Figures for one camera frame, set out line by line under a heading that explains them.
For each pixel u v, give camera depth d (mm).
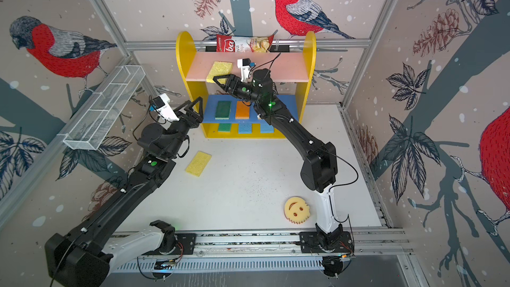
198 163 951
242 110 999
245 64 697
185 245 732
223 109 973
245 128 1091
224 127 1072
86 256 383
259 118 637
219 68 776
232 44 857
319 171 514
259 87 602
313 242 733
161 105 562
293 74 756
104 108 779
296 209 795
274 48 920
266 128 632
